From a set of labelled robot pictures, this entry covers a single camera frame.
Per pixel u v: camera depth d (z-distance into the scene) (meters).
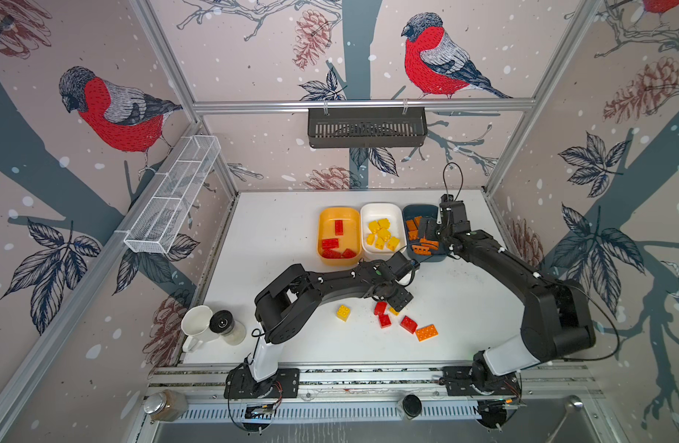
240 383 0.74
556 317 0.45
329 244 1.01
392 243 1.00
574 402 0.69
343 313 0.83
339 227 1.07
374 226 1.06
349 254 1.00
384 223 1.07
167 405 0.64
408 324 0.83
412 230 1.01
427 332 0.82
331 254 0.98
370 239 1.04
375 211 1.10
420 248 1.00
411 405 0.62
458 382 0.73
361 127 1.06
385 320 0.83
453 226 0.69
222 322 0.74
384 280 0.68
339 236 1.05
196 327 0.78
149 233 0.69
